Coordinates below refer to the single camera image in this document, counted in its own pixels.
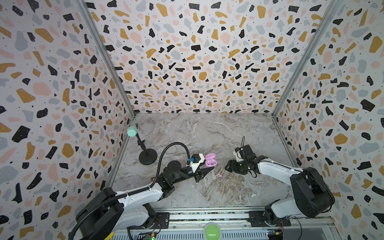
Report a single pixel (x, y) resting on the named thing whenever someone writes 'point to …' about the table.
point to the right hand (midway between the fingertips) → (229, 166)
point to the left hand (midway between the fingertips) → (213, 162)
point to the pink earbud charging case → (210, 161)
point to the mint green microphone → (132, 130)
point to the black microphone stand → (148, 156)
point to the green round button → (212, 232)
